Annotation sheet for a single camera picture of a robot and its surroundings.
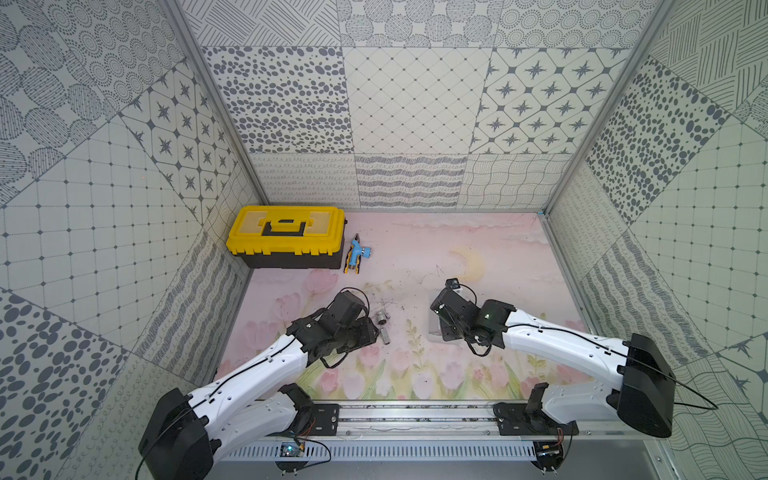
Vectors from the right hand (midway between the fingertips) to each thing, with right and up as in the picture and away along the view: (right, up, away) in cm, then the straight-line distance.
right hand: (452, 324), depth 81 cm
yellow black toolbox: (-49, +24, +9) cm, 55 cm away
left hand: (-21, -1, -2) cm, 21 cm away
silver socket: (-20, -1, +9) cm, 22 cm away
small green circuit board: (-42, -28, -9) cm, 51 cm away
